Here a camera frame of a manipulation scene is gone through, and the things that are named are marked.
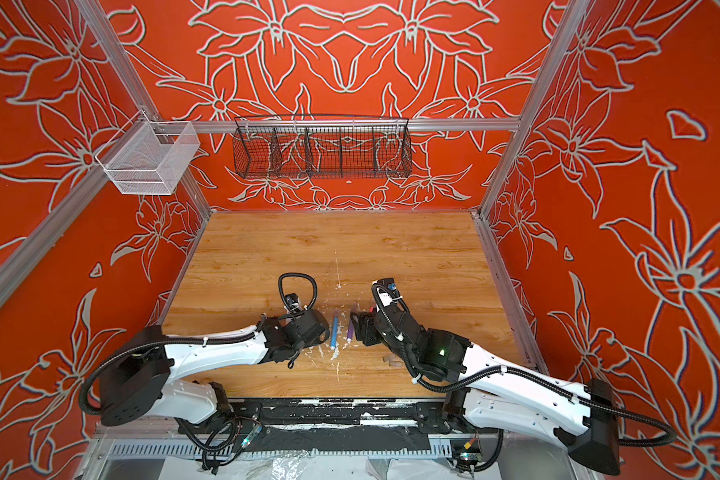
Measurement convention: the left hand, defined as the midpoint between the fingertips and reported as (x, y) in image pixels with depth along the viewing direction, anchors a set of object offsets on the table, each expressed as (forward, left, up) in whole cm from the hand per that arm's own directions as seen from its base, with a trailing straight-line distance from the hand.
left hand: (315, 329), depth 85 cm
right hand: (-2, -12, +16) cm, 20 cm away
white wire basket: (+41, +56, +29) cm, 75 cm away
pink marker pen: (+9, -16, -3) cm, 19 cm away
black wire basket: (+54, +3, +27) cm, 60 cm away
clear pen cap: (-7, -23, -2) cm, 24 cm away
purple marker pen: (+1, -10, -3) cm, 11 cm away
